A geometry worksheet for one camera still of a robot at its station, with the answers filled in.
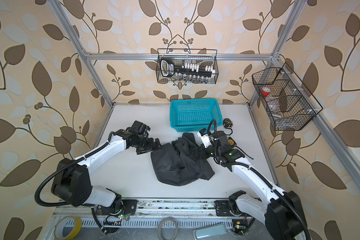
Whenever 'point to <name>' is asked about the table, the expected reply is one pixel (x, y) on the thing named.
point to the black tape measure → (227, 122)
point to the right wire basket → (288, 102)
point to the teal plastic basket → (193, 115)
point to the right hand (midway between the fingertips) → (197, 149)
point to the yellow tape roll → (59, 226)
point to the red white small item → (265, 91)
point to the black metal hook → (227, 128)
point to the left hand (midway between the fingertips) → (157, 147)
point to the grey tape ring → (160, 225)
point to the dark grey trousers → (176, 163)
